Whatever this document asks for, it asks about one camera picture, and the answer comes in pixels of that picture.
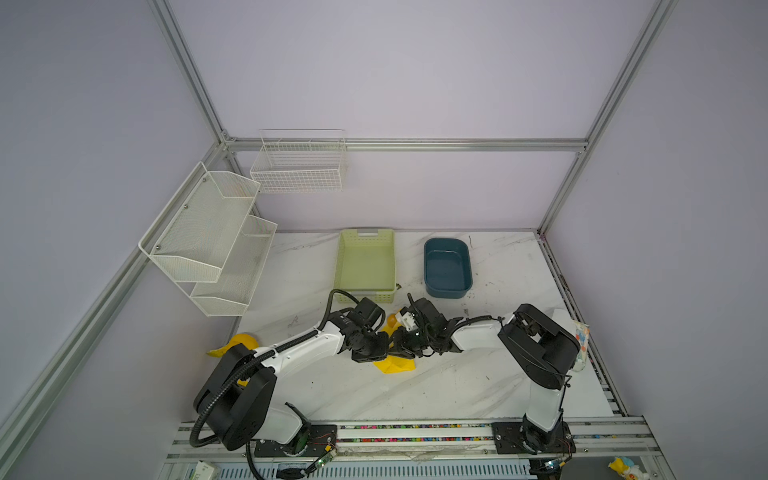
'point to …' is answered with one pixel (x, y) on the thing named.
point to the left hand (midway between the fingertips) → (385, 357)
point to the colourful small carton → (582, 335)
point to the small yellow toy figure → (627, 469)
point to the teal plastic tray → (447, 268)
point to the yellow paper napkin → (394, 363)
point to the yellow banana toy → (247, 340)
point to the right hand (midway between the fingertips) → (383, 352)
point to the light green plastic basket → (365, 266)
